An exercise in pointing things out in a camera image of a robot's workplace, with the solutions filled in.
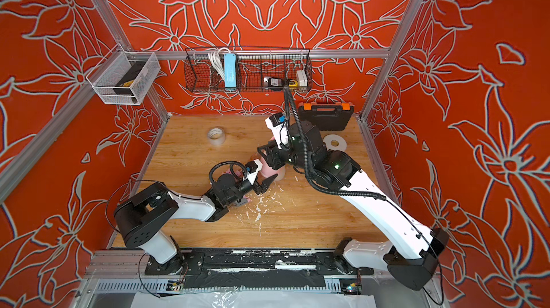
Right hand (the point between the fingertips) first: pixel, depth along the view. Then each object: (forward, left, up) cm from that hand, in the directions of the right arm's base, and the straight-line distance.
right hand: (258, 146), depth 62 cm
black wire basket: (+51, +7, -3) cm, 51 cm away
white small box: (+40, -16, -4) cm, 43 cm away
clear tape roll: (+33, +27, -34) cm, 55 cm away
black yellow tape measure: (+42, -12, -7) cm, 44 cm away
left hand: (+5, -3, -19) cm, 20 cm away
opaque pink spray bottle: (0, -2, -14) cm, 14 cm away
